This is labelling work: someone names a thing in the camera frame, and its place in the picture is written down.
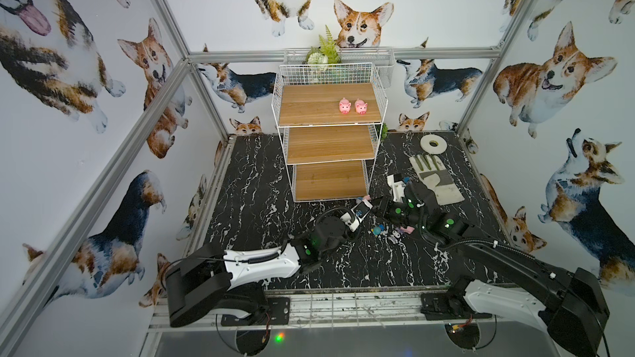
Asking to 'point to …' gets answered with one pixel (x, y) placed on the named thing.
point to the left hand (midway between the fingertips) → (365, 205)
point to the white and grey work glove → (432, 172)
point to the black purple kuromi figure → (396, 235)
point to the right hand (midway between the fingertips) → (361, 205)
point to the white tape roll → (433, 149)
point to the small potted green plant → (384, 130)
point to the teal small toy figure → (378, 230)
